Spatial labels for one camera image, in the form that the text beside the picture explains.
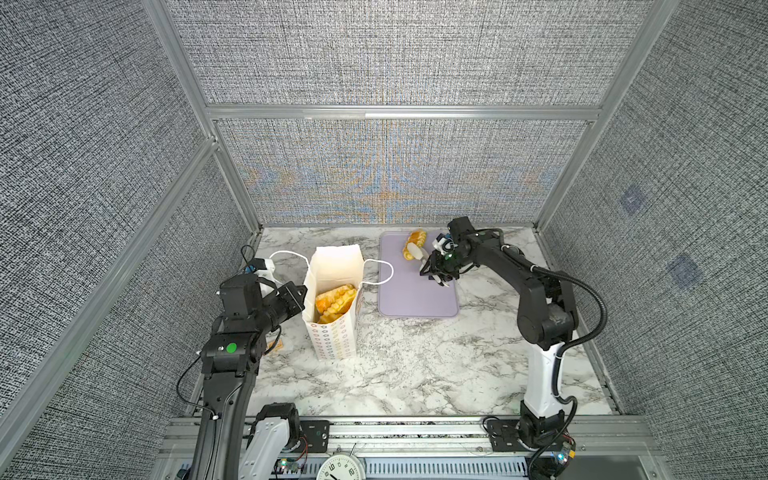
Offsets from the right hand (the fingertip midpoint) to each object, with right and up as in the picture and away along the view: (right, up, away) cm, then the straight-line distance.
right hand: (425, 272), depth 95 cm
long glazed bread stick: (0, +12, +15) cm, 19 cm away
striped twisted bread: (-27, -7, -15) cm, 31 cm away
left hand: (-31, -2, -25) cm, 40 cm away
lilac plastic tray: (-7, -7, +6) cm, 11 cm away
